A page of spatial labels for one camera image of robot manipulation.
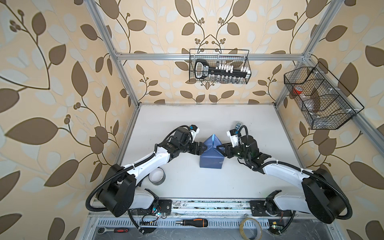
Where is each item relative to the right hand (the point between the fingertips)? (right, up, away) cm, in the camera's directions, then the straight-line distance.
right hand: (220, 147), depth 84 cm
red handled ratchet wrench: (-56, -35, -16) cm, 68 cm away
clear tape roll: (+15, -33, -18) cm, 40 cm away
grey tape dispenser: (+15, +12, +18) cm, 27 cm away
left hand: (-10, +2, -2) cm, 10 cm away
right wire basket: (+51, +24, -11) cm, 57 cm away
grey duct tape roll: (-36, -17, 0) cm, 39 cm away
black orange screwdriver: (-15, -32, -15) cm, 38 cm away
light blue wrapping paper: (-5, -5, -4) cm, 8 cm away
